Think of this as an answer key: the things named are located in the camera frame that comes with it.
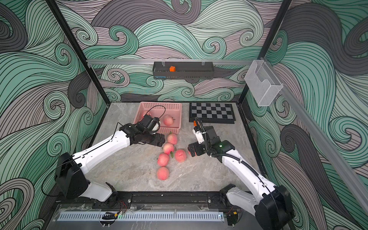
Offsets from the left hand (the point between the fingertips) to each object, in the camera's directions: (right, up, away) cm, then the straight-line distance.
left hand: (158, 138), depth 81 cm
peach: (+4, +9, +19) cm, 22 cm away
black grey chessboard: (+37, +15, +27) cm, 48 cm away
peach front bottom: (+3, -19, -5) cm, 19 cm away
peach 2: (+2, -13, +1) cm, 13 cm away
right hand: (+23, -4, 0) cm, 23 cm away
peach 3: (+5, -7, +6) cm, 11 cm away
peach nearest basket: (+7, -3, +11) cm, 13 cm away
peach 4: (+13, -11, +3) cm, 17 cm away
